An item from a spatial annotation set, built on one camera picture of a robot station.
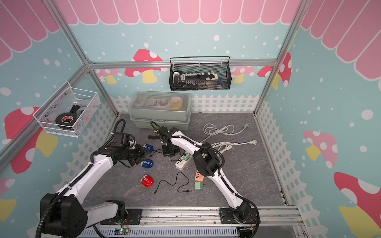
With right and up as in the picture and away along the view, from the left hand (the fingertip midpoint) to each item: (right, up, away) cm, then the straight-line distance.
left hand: (149, 156), depth 82 cm
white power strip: (+17, -5, +10) cm, 20 cm away
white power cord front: (+43, +3, +15) cm, 46 cm away
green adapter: (+21, -1, +5) cm, 21 cm away
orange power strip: (+28, -13, +3) cm, 31 cm away
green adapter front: (+27, -16, 0) cm, 32 cm away
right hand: (+8, -2, +14) cm, 16 cm away
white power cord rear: (+37, +15, +27) cm, 48 cm away
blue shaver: (-5, +3, +15) cm, 16 cm away
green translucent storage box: (+10, +28, +14) cm, 33 cm away
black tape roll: (-36, +20, -12) cm, 43 cm away
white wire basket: (-40, +24, -7) cm, 47 cm away
